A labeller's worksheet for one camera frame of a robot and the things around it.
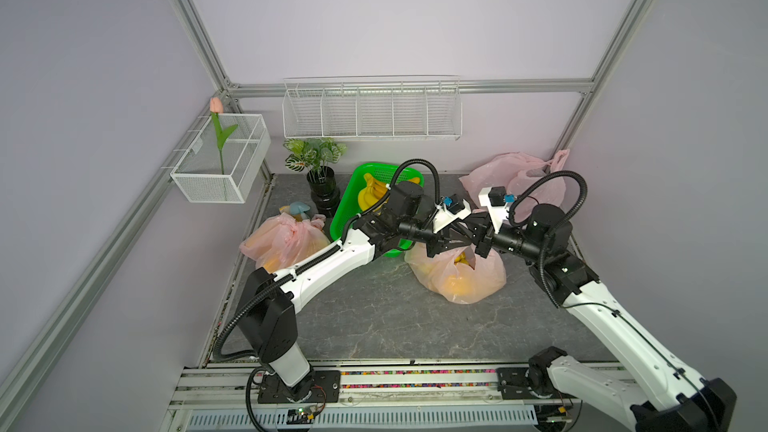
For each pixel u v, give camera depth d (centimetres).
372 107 99
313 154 89
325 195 102
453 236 64
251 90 94
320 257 49
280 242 82
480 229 61
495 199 56
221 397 73
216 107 83
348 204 99
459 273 74
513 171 113
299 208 108
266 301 46
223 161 81
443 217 62
